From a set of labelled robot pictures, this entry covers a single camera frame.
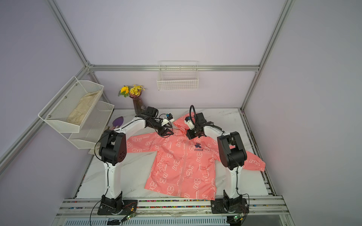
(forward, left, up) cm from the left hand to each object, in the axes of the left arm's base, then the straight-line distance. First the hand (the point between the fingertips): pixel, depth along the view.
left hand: (170, 130), depth 96 cm
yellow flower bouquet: (+23, +25, +16) cm, 38 cm away
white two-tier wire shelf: (-6, +54, +3) cm, 54 cm away
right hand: (-1, -13, -5) cm, 14 cm away
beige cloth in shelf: (-5, +49, +21) cm, 54 cm away
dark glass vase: (+23, +26, +1) cm, 34 cm away
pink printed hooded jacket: (-22, -9, -8) cm, 25 cm away
